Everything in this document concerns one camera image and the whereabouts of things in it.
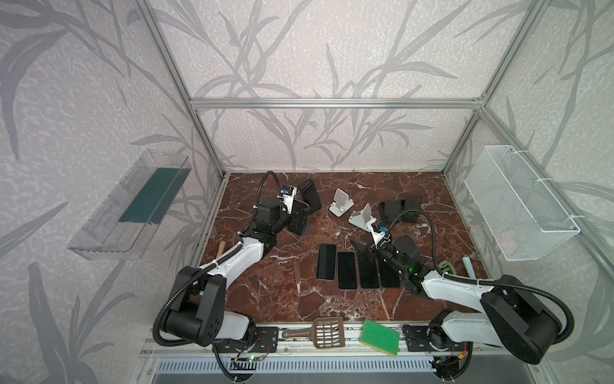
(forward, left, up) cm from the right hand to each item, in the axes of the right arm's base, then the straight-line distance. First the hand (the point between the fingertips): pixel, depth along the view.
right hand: (361, 230), depth 84 cm
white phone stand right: (+14, -4, -15) cm, 21 cm away
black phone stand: (+14, -14, -7) cm, 21 cm away
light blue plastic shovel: (-8, -41, -13) cm, 43 cm away
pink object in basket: (-9, -44, +6) cm, 46 cm away
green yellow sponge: (-31, -4, -11) cm, 33 cm away
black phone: (+10, +23, +2) cm, 25 cm away
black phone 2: (-11, -3, -13) cm, 17 cm away
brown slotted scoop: (-29, +13, -14) cm, 35 cm away
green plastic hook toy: (-8, -33, -14) cm, 37 cm away
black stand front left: (+17, -23, -6) cm, 29 cm away
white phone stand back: (+18, +5, -7) cm, 20 cm away
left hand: (+9, +22, +3) cm, 24 cm away
